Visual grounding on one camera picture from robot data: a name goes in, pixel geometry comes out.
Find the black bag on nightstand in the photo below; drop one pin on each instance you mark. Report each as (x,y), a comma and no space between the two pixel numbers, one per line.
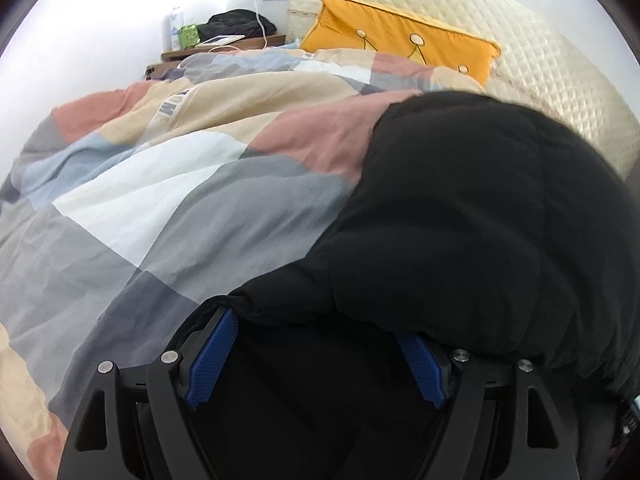
(237,22)

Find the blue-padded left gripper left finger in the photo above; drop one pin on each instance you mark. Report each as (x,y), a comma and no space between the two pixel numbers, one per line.
(132,423)

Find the cream quilted headboard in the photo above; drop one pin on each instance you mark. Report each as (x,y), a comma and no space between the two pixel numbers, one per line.
(537,67)

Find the black puffer jacket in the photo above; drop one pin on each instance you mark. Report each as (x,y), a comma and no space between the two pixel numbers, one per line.
(476,225)

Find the patchwork checkered duvet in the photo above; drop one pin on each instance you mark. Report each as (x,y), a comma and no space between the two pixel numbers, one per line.
(127,209)

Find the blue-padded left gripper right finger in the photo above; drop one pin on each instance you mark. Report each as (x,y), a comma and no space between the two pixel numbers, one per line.
(499,421)

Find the orange crown cushion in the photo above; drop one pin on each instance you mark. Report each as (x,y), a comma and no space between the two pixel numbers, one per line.
(355,24)

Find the white book on nightstand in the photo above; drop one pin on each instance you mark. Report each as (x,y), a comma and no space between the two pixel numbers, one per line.
(220,41)

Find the white spray bottle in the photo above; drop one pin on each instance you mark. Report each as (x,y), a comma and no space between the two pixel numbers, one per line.
(174,24)

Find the wooden bedside table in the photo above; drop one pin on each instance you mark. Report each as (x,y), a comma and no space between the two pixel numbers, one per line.
(172,59)

